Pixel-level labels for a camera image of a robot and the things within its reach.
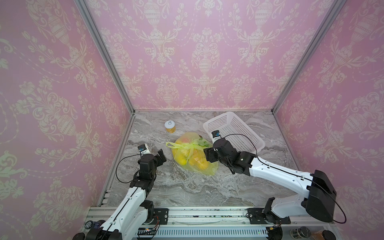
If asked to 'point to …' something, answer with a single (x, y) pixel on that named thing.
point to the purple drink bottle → (90, 224)
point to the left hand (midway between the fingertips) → (156, 152)
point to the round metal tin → (301, 232)
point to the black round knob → (328, 235)
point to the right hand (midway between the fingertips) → (210, 148)
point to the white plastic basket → (231, 127)
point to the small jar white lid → (169, 124)
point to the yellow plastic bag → (188, 151)
